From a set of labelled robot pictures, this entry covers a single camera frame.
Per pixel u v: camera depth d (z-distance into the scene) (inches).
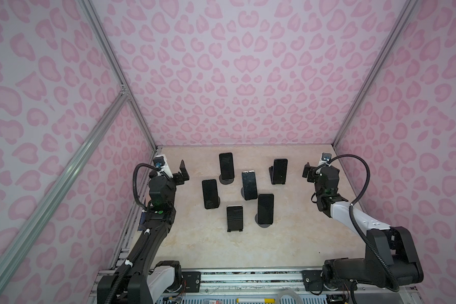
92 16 27.6
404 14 27.9
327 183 25.8
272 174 42.4
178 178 27.8
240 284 29.1
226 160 37.6
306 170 32.1
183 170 30.1
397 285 15.5
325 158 28.9
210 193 35.2
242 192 37.4
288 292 27.3
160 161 25.2
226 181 40.8
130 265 16.6
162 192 22.8
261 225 33.4
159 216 23.2
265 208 32.3
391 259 16.5
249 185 37.4
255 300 27.3
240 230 33.6
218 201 37.7
